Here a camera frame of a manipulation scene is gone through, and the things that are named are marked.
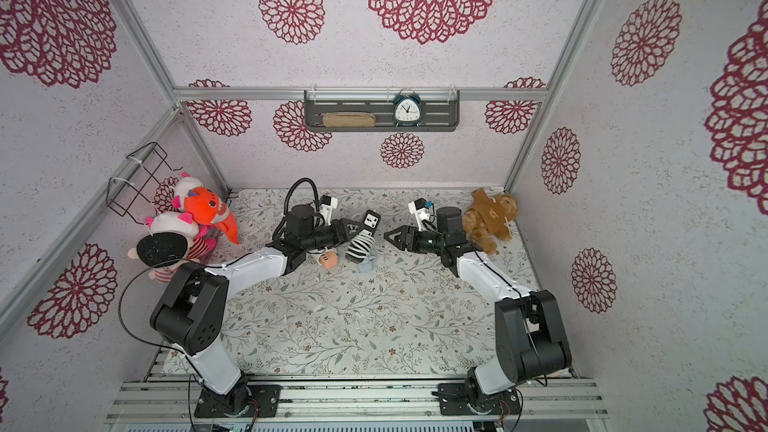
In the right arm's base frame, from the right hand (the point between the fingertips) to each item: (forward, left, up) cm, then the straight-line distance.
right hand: (389, 235), depth 83 cm
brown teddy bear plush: (+16, -34, -13) cm, 40 cm away
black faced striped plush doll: (-5, +58, +4) cm, 58 cm away
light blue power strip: (-1, +7, -16) cm, 17 cm away
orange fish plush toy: (+9, +56, +1) cm, 57 cm away
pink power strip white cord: (0, +19, -14) cm, 24 cm away
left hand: (+3, +7, -1) cm, 8 cm away
